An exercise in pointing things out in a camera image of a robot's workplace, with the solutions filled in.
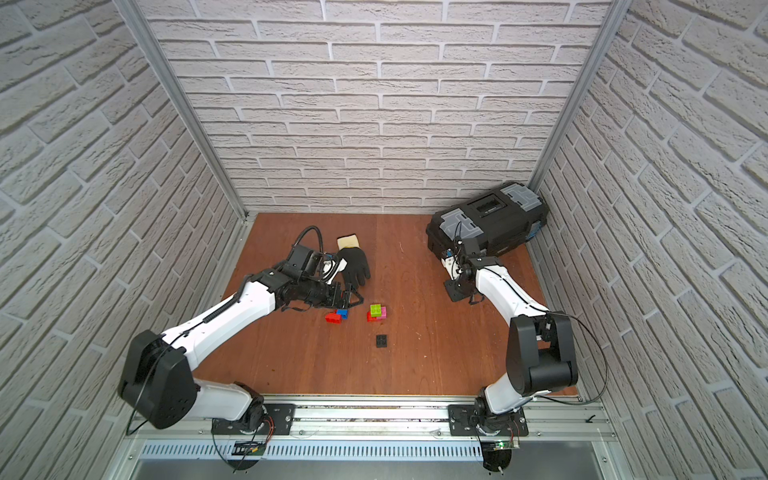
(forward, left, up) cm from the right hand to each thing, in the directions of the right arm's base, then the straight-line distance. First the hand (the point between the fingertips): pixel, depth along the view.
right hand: (462, 289), depth 91 cm
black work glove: (+13, +34, -5) cm, 37 cm away
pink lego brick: (-5, +25, -3) cm, 25 cm away
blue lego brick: (-4, +37, -3) cm, 37 cm away
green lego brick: (-5, +27, -1) cm, 28 cm away
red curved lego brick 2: (-5, +29, -6) cm, 30 cm away
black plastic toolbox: (+21, -18, +10) cm, 29 cm away
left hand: (-5, +32, +8) cm, 34 cm away
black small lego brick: (-13, +26, -5) cm, 29 cm away
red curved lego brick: (-5, +41, -5) cm, 41 cm away
